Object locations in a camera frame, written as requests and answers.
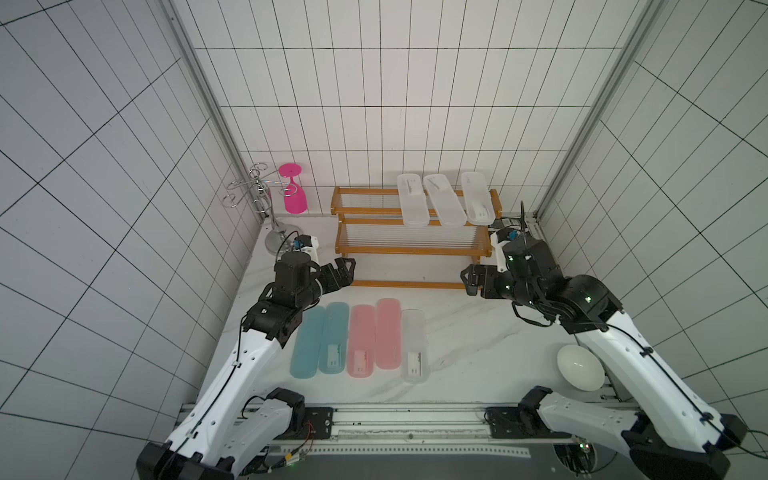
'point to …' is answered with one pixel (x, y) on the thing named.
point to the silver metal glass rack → (257, 191)
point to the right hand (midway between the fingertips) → (465, 277)
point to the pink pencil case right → (388, 334)
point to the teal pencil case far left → (307, 343)
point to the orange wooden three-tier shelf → (405, 284)
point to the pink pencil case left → (362, 341)
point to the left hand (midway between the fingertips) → (339, 271)
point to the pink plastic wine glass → (294, 195)
